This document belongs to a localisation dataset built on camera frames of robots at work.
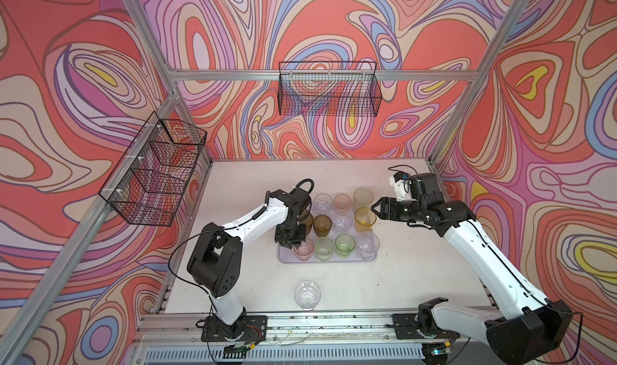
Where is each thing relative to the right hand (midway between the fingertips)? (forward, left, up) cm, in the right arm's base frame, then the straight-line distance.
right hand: (382, 214), depth 77 cm
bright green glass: (-2, +11, -18) cm, 21 cm away
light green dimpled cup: (-3, +19, -18) cm, 26 cm away
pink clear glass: (-3, +26, -18) cm, 31 cm away
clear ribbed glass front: (-18, +25, -20) cm, 37 cm away
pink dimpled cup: (+17, +9, -18) cm, 26 cm away
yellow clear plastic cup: (+9, +1, -18) cm, 20 cm away
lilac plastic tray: (+3, +13, -18) cm, 22 cm away
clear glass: (+17, +18, -17) cm, 30 cm away
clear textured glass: (+7, +11, -16) cm, 20 cm away
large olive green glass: (+5, +24, -12) cm, 27 cm away
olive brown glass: (+6, +19, -17) cm, 26 cm away
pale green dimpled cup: (+14, +2, -10) cm, 18 cm away
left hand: (-4, +27, -13) cm, 30 cm away
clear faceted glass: (-2, +2, -19) cm, 20 cm away
